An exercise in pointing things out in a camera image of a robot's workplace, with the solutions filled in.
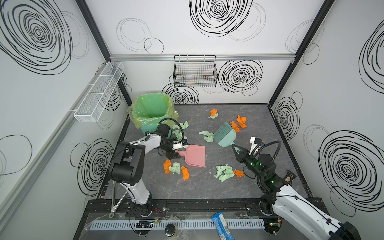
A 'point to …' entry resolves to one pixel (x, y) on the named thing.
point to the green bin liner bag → (130, 113)
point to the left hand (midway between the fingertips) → (178, 149)
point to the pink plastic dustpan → (195, 155)
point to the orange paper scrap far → (213, 111)
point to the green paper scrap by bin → (183, 126)
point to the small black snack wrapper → (287, 178)
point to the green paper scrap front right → (224, 172)
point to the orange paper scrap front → (185, 173)
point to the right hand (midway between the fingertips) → (230, 147)
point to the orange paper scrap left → (167, 164)
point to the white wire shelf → (91, 107)
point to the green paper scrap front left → (175, 168)
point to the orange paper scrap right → (242, 120)
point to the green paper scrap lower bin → (179, 135)
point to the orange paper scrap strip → (235, 127)
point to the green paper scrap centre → (210, 137)
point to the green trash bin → (149, 109)
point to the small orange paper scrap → (239, 174)
